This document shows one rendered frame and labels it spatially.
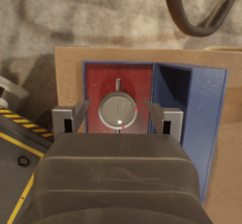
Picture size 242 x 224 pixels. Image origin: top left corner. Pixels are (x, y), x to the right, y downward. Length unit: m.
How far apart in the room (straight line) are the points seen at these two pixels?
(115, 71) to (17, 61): 0.63
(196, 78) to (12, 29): 0.78
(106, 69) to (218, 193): 0.33
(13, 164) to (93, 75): 0.40
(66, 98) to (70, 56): 0.07
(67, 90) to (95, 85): 0.05
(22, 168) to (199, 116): 0.51
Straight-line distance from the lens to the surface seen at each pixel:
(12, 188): 0.66
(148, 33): 0.77
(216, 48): 0.58
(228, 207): 0.47
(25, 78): 0.86
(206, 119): 0.20
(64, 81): 0.30
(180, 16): 0.44
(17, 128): 0.54
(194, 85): 0.18
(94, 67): 0.28
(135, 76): 0.28
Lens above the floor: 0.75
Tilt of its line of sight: 74 degrees down
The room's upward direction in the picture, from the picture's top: 178 degrees clockwise
